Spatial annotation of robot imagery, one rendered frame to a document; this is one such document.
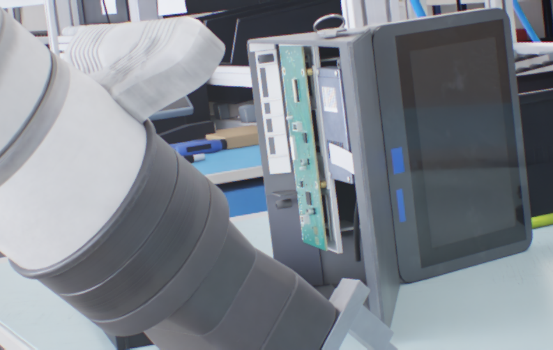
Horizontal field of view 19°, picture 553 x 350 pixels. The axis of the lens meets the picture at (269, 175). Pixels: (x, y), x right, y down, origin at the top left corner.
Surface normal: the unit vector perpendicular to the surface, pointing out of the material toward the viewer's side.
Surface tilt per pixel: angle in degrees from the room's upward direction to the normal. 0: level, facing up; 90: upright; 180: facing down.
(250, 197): 90
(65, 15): 90
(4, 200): 114
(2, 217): 123
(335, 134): 90
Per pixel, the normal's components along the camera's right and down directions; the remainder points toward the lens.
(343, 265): -0.26, 0.15
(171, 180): 0.75, -0.34
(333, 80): -0.95, 0.15
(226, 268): 0.72, 0.14
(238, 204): 0.36, 0.07
